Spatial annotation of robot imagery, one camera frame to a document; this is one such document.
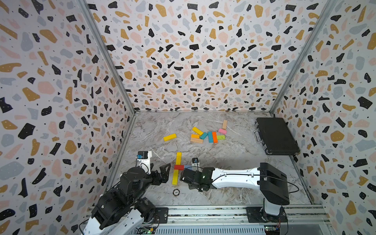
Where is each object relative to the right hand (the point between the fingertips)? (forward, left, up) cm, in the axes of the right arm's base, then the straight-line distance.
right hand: (191, 182), depth 81 cm
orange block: (+33, -15, -3) cm, 36 cm away
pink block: (+40, -21, -4) cm, 45 cm away
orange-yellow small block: (+35, -1, -5) cm, 36 cm away
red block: (+10, +8, -4) cm, 13 cm away
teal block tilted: (+35, -7, -4) cm, 36 cm away
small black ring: (-4, +10, -4) cm, 12 cm away
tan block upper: (+46, -23, -4) cm, 52 cm away
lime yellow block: (-5, +5, +21) cm, 23 cm away
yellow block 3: (+39, -2, -4) cm, 40 cm away
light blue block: (+11, +3, -3) cm, 11 cm away
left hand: (0, +11, +21) cm, 24 cm away
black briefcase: (+33, -57, -1) cm, 66 cm away
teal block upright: (+34, -12, -4) cm, 36 cm away
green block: (+34, -19, -4) cm, 40 cm away
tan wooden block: (+31, -2, -4) cm, 31 cm away
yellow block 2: (+15, +9, -2) cm, 18 cm away
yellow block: (+33, +18, -4) cm, 38 cm away
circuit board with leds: (-22, +21, -4) cm, 30 cm away
